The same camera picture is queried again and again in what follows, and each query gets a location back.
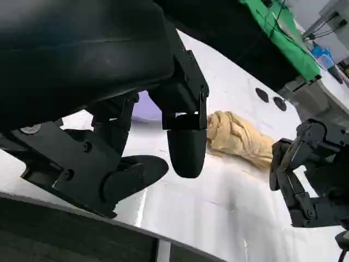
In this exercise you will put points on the green cloth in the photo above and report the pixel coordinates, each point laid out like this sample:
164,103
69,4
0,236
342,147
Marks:
286,41

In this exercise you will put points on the lilac plate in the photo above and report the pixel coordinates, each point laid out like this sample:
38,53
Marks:
147,109

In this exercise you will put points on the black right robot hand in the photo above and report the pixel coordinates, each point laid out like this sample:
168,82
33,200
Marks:
305,152

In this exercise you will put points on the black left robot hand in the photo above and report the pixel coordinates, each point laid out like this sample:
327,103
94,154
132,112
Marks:
81,54

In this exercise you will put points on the beige towel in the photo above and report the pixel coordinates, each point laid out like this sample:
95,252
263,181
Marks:
240,139

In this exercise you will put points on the black round table grommet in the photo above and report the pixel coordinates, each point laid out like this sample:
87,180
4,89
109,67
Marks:
280,103
261,95

